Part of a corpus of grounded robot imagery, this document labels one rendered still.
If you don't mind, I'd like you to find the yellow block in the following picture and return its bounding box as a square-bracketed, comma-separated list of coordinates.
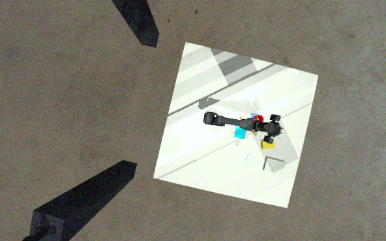
[261, 141, 275, 149]

